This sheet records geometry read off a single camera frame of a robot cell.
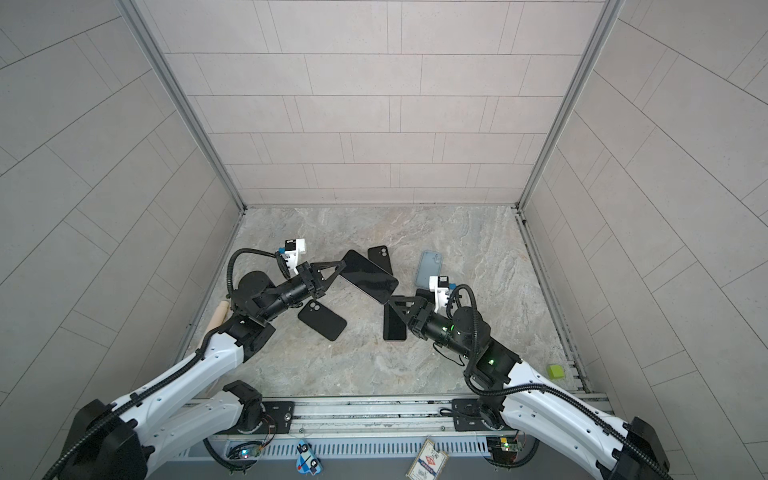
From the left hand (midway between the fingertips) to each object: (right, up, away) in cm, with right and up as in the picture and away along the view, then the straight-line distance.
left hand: (349, 269), depth 66 cm
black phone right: (+20, -11, +25) cm, 34 cm away
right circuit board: (+35, -41, +2) cm, 54 cm away
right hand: (+9, -10, 0) cm, 14 cm away
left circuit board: (-22, -40, -1) cm, 46 cm away
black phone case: (-12, -18, +21) cm, 30 cm away
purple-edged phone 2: (+10, -19, +19) cm, 29 cm away
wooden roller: (-41, -17, +19) cm, 48 cm away
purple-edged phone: (+4, -2, +2) cm, 5 cm away
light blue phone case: (+22, -3, +34) cm, 41 cm away
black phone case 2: (+4, 0, +36) cm, 37 cm away
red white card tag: (+17, -42, -1) cm, 46 cm away
